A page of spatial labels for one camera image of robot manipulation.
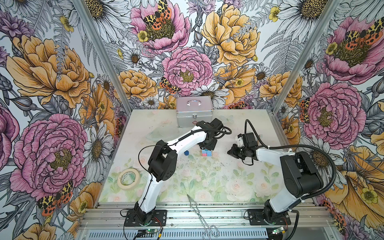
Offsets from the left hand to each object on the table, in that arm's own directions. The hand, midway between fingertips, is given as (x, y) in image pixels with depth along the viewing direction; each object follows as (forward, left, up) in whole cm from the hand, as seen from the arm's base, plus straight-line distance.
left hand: (205, 149), depth 90 cm
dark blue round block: (+2, +12, -7) cm, 14 cm away
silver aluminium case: (+29, +9, +5) cm, 31 cm away
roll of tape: (-18, +39, -6) cm, 43 cm away
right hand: (-1, -14, -6) cm, 15 cm away
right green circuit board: (-39, -32, -8) cm, 52 cm away
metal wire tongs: (-38, -2, -8) cm, 39 cm away
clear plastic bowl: (+18, +26, -9) cm, 33 cm away
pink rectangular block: (0, 0, -6) cm, 6 cm away
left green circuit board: (-38, +27, -8) cm, 48 cm away
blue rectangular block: (0, -2, -6) cm, 6 cm away
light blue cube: (+1, +1, -4) cm, 5 cm away
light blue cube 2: (+1, -3, -5) cm, 6 cm away
